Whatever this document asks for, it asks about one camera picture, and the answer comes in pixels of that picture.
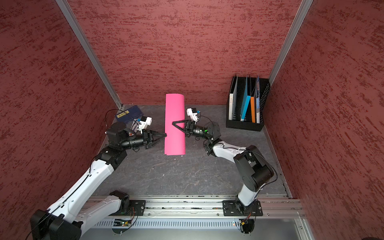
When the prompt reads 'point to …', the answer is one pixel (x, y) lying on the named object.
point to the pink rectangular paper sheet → (175, 140)
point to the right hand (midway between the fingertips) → (172, 128)
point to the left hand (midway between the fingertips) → (165, 139)
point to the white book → (232, 97)
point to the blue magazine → (258, 100)
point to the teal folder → (246, 102)
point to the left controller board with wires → (120, 226)
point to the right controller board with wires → (246, 225)
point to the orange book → (252, 109)
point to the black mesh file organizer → (264, 83)
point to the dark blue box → (129, 115)
